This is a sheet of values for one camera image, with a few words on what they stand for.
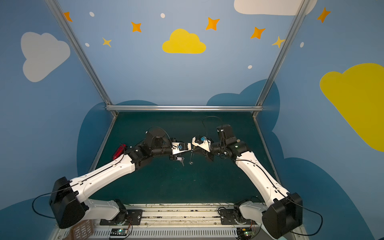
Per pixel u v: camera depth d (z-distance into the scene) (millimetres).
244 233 711
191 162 795
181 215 765
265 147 1064
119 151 952
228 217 749
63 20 727
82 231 705
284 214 386
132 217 749
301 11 708
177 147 593
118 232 705
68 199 387
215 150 647
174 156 639
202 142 613
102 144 1074
